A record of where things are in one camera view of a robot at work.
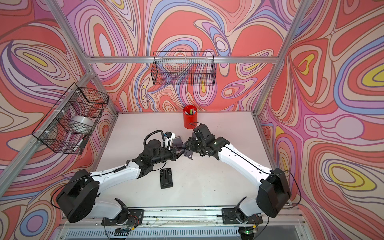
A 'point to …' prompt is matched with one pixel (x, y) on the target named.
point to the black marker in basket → (79, 143)
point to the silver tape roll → (81, 124)
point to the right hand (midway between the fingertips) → (189, 150)
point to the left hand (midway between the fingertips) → (187, 151)
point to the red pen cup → (190, 121)
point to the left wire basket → (53, 130)
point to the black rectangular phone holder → (166, 179)
